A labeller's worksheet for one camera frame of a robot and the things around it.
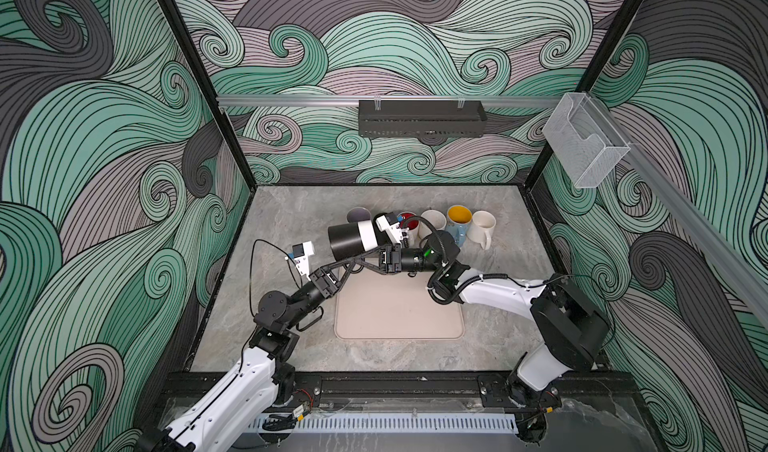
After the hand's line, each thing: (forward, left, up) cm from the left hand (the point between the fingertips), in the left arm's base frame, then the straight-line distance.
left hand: (355, 262), depth 66 cm
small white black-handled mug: (+3, +1, +4) cm, 6 cm away
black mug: (+10, -8, +4) cm, 14 cm away
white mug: (+31, -43, -25) cm, 58 cm away
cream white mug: (+28, -17, -20) cm, 38 cm away
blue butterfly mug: (+29, -32, -19) cm, 47 cm away
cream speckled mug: (+29, -26, -21) cm, 44 cm away
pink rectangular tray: (+1, -10, -27) cm, 29 cm away
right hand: (-1, -1, 0) cm, 1 cm away
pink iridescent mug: (+28, +2, -17) cm, 33 cm away
